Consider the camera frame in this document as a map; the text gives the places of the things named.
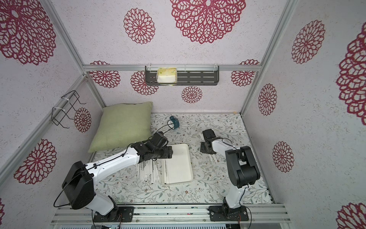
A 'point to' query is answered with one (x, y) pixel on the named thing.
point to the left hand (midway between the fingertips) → (167, 152)
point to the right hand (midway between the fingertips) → (205, 147)
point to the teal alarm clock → (173, 122)
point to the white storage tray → (179, 166)
